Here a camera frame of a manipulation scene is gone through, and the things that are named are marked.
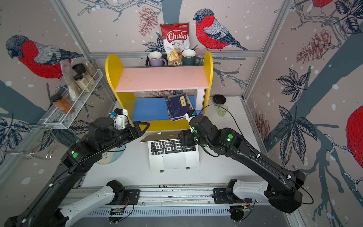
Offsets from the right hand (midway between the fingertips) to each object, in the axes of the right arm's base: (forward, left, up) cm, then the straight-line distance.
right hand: (183, 133), depth 65 cm
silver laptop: (+1, +11, -23) cm, 25 cm away
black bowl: (+49, -27, -26) cm, 62 cm away
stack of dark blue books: (+30, +6, -14) cm, 34 cm away
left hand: (0, +16, +7) cm, 17 cm away
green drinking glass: (+40, -29, -31) cm, 58 cm away
